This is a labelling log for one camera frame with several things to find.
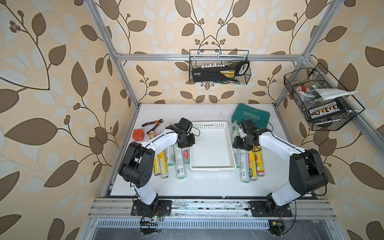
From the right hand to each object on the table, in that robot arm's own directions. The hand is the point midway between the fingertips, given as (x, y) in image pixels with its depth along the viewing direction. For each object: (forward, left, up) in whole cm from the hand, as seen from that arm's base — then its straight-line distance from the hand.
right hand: (236, 145), depth 91 cm
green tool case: (+28, -10, -1) cm, 30 cm away
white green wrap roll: (+13, -2, -1) cm, 13 cm away
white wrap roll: (-12, -2, -1) cm, 13 cm away
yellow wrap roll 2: (-7, -9, -3) cm, 11 cm away
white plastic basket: (-2, +15, -2) cm, 15 cm away
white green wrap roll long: (-9, +35, -2) cm, 36 cm away
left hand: (+1, +26, +2) cm, 26 cm away
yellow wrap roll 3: (-14, -11, -3) cm, 18 cm away
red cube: (+10, +63, +1) cm, 63 cm away
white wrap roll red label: (-6, +31, -1) cm, 32 cm away
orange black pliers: (+24, +53, -3) cm, 58 cm away
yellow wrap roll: (-10, +44, -2) cm, 46 cm away
